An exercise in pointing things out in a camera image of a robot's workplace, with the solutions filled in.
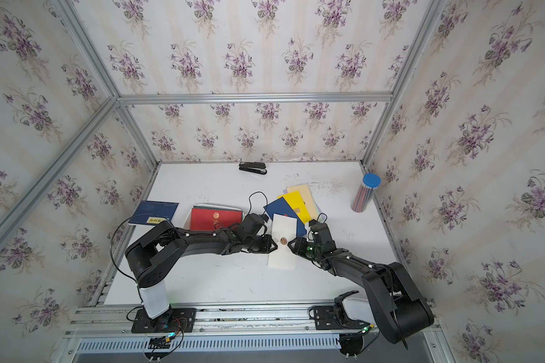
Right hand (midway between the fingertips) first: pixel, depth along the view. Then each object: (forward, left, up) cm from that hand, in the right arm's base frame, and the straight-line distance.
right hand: (294, 246), depth 89 cm
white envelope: (+9, +4, -3) cm, 10 cm away
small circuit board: (-32, +43, -3) cm, 54 cm away
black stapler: (+42, +18, +2) cm, 46 cm away
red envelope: (+11, +37, +1) cm, 38 cm away
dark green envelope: (+15, +33, +4) cm, 37 cm away
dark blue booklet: (+18, +68, -3) cm, 71 cm away
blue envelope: (+20, +6, -1) cm, 20 cm away
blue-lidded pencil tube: (+19, -29, +10) cm, 36 cm away
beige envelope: (+25, -7, -1) cm, 27 cm away
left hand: (-2, +6, +1) cm, 6 cm away
